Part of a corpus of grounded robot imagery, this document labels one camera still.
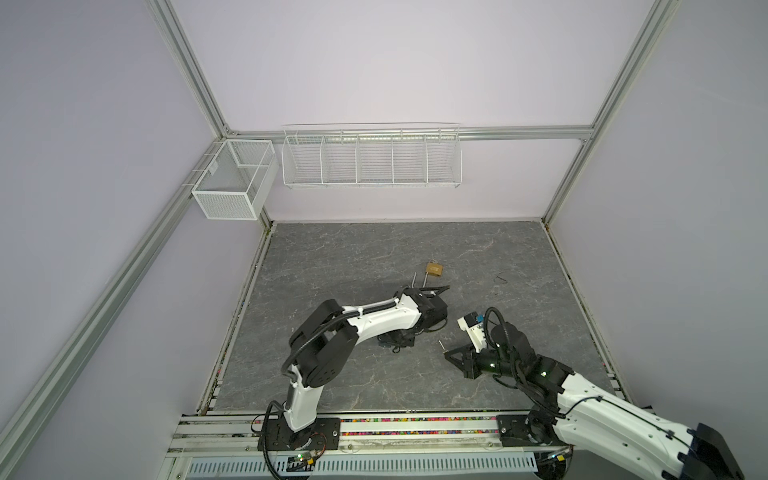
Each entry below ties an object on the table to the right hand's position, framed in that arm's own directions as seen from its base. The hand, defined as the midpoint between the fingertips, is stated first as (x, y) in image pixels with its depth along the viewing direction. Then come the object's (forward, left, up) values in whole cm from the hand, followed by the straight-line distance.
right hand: (447, 358), depth 77 cm
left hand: (+6, +16, -4) cm, 17 cm away
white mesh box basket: (+58, +70, +14) cm, 92 cm away
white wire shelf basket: (+60, +21, +22) cm, 68 cm away
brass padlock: (+35, 0, -8) cm, 36 cm away
